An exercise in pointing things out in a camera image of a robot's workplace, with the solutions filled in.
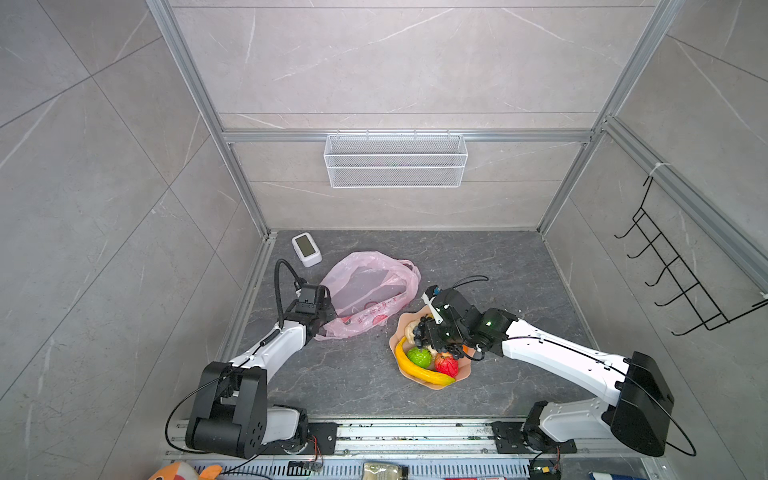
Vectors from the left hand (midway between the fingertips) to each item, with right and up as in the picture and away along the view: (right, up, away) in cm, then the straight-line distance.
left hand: (324, 302), depth 91 cm
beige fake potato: (+26, -8, -6) cm, 28 cm away
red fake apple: (+36, -14, -13) cm, 41 cm away
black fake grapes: (+28, -6, -14) cm, 32 cm away
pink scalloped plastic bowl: (+41, -15, -10) cm, 45 cm away
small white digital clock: (-11, +17, +18) cm, 27 cm away
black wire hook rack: (+86, +3, -32) cm, 92 cm away
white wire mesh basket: (+9, +47, +10) cm, 49 cm away
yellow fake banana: (+28, -16, -14) cm, 35 cm away
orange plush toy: (-25, -33, -27) cm, 49 cm away
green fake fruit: (+29, -13, -12) cm, 34 cm away
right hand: (+30, -5, -11) cm, 33 cm away
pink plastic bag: (+12, +3, +11) cm, 17 cm away
